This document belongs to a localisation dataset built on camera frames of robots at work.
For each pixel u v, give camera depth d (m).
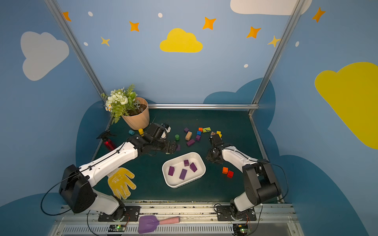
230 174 0.86
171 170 0.88
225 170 0.88
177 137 1.02
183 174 0.88
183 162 0.92
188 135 1.04
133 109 1.01
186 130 1.10
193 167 0.89
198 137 1.04
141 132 1.04
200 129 1.08
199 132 1.05
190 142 1.02
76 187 0.40
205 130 1.10
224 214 0.74
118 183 0.84
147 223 0.71
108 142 0.91
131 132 1.06
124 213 0.72
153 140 0.62
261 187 0.44
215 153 0.68
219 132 1.08
